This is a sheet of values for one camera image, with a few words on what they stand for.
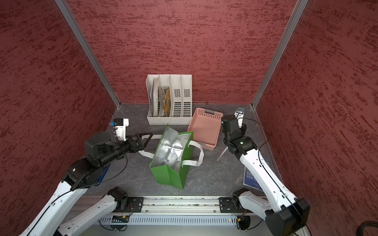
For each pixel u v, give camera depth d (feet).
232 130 1.75
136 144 1.80
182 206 2.48
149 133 1.94
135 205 2.44
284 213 1.20
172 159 2.82
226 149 2.49
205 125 3.50
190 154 2.89
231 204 2.42
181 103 3.92
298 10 2.36
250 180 2.66
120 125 1.81
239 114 1.99
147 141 1.89
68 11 2.38
